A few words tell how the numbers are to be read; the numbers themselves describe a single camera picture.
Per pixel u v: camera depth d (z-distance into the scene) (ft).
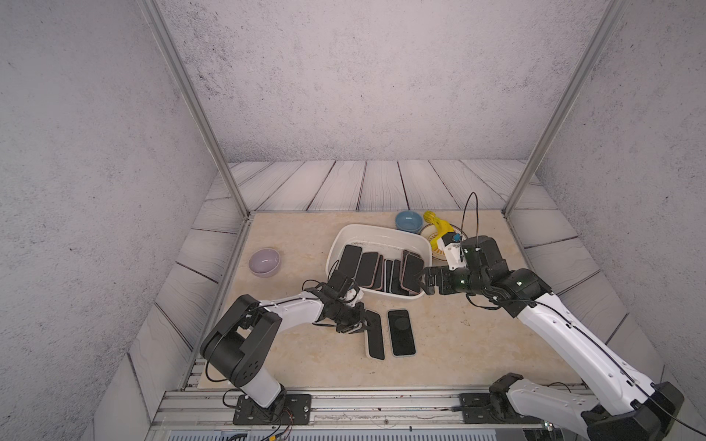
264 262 3.33
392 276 3.16
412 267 3.32
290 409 2.38
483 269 1.76
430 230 3.73
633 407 1.22
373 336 2.77
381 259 3.33
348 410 2.43
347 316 2.54
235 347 1.51
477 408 2.36
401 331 2.97
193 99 2.82
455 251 2.16
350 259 3.46
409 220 3.76
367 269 3.32
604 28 2.39
